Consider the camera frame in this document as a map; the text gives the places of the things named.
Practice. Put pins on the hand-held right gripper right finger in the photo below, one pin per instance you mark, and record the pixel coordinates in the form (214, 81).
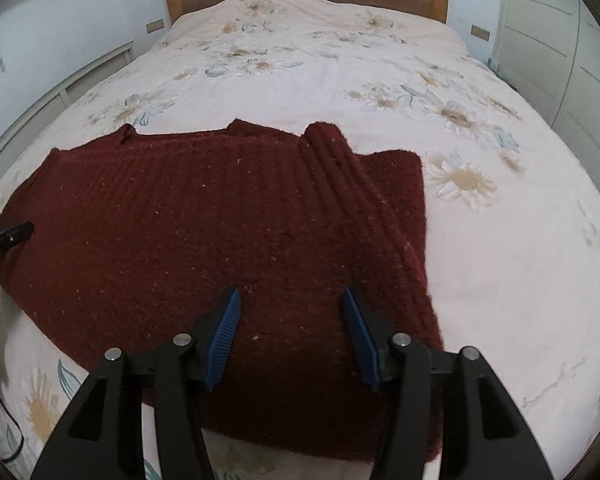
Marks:
(360, 341)

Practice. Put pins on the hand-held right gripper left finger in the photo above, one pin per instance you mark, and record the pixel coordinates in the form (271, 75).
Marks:
(223, 344)

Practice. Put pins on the brown wall switch plate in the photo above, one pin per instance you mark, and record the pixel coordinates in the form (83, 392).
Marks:
(155, 25)
(480, 33)

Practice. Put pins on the white wardrobe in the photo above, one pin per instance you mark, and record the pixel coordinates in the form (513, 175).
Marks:
(560, 50)

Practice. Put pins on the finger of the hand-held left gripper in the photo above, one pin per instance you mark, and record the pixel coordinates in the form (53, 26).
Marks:
(15, 234)

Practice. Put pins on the bed with floral duvet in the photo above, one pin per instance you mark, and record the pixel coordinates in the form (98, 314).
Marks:
(480, 270)

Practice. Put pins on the white slatted cabinet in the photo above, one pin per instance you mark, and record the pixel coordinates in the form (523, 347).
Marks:
(40, 100)

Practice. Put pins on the dark red knit sweater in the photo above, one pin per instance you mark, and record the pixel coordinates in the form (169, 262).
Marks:
(180, 240)

